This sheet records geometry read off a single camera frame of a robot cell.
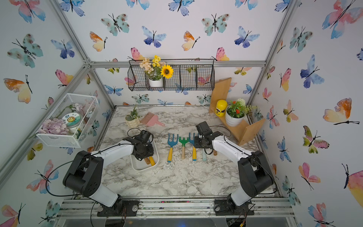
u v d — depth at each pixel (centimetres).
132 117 104
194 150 95
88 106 79
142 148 72
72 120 65
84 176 45
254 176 44
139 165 86
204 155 91
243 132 85
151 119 111
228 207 73
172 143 99
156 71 86
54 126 60
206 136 66
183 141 99
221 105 98
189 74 98
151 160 89
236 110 87
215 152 93
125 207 73
